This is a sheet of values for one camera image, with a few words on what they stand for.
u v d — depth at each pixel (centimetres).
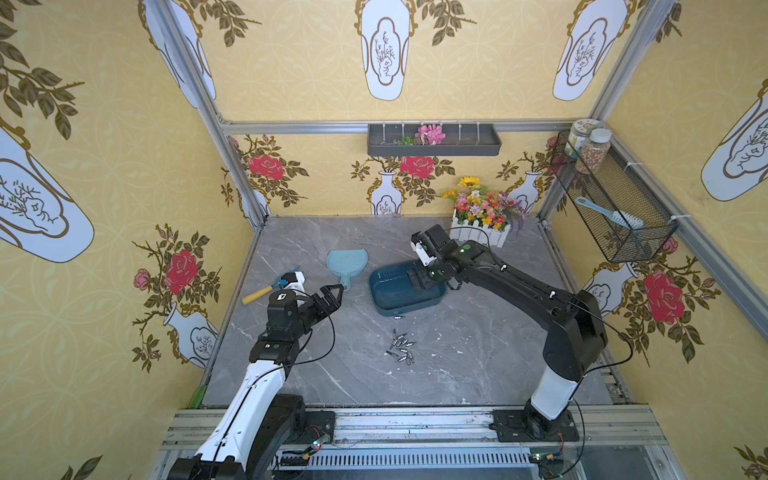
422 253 70
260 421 52
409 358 85
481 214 102
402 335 90
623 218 68
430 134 88
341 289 79
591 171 80
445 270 62
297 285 74
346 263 109
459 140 92
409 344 88
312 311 71
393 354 86
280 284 73
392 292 103
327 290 73
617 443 75
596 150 80
